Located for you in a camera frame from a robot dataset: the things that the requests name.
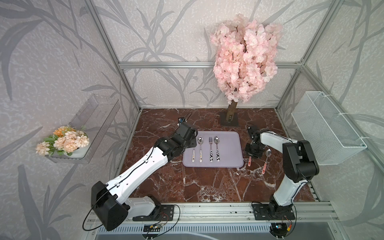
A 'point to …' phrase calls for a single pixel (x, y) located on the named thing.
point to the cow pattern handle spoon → (216, 140)
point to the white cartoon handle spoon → (200, 140)
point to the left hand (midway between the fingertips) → (193, 138)
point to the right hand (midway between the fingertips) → (247, 155)
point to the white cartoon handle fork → (193, 155)
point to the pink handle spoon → (268, 154)
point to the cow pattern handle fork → (211, 154)
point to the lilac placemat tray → (215, 149)
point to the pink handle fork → (249, 161)
